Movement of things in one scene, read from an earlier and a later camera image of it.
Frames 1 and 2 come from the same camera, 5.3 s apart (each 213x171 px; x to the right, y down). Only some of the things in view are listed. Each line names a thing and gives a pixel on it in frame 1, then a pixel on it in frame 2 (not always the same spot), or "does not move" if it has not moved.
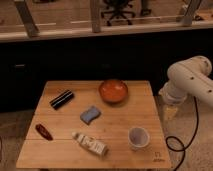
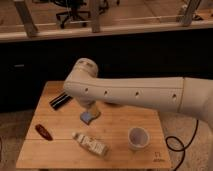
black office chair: (119, 8) to (73, 14)
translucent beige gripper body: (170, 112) to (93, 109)
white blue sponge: (90, 115) does not move
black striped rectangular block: (61, 99) does not move
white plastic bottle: (91, 144) does not move
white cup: (138, 138) does not move
